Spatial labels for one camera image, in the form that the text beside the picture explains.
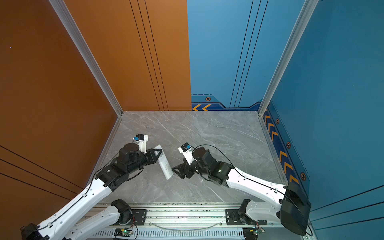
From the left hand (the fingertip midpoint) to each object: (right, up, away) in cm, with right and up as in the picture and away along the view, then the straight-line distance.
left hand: (162, 149), depth 74 cm
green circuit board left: (-18, -39, -3) cm, 43 cm away
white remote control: (+1, -7, 0) cm, 7 cm away
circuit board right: (+44, -40, -4) cm, 59 cm away
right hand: (+8, -7, -2) cm, 11 cm away
